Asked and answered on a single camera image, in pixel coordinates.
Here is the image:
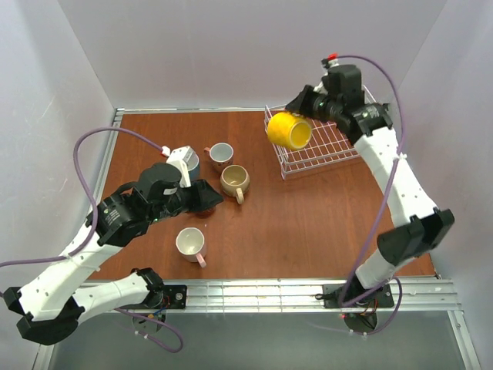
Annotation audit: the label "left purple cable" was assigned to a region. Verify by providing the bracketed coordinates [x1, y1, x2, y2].
[0, 126, 184, 352]

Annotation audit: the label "white wire dish rack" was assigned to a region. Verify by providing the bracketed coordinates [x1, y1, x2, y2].
[264, 106, 360, 180]

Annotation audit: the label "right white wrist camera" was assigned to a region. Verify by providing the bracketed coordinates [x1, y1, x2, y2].
[320, 53, 339, 76]

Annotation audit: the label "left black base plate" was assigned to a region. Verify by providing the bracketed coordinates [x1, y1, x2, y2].
[127, 284, 187, 311]

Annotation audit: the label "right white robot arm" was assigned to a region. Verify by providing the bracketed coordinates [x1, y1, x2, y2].
[286, 59, 454, 307]

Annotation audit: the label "yellow textured cup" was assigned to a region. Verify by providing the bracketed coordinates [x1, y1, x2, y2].
[267, 112, 312, 150]

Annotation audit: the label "blue mug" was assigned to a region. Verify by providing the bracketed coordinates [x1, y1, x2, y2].
[187, 153, 200, 181]

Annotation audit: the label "purple cable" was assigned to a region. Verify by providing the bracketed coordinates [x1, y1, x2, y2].
[307, 55, 408, 336]
[0, 126, 184, 352]

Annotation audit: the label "brown black mug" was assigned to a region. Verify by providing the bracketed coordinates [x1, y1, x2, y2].
[196, 207, 216, 218]

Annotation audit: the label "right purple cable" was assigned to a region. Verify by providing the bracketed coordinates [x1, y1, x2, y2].
[307, 55, 408, 336]

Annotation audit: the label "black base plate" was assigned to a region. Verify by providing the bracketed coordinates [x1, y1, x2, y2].
[315, 284, 394, 308]
[127, 284, 187, 311]

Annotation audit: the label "white mug pink handle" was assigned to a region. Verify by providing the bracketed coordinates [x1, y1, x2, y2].
[175, 227, 207, 268]

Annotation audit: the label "beige round mug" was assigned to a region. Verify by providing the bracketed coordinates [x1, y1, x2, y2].
[220, 165, 250, 205]

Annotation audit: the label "white mug brown dots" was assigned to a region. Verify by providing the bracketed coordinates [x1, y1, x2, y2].
[203, 143, 234, 173]

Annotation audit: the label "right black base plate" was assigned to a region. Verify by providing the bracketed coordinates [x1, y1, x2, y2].
[315, 284, 394, 308]

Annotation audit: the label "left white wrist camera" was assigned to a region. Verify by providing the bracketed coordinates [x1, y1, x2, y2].
[161, 146, 193, 188]

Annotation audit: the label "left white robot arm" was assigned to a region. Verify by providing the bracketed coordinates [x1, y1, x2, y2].
[3, 163, 223, 345]

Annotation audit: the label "aluminium frame rail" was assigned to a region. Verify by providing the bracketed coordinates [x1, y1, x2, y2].
[49, 277, 463, 314]

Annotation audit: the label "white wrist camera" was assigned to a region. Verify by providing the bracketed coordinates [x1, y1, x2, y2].
[320, 53, 339, 76]
[161, 146, 193, 188]

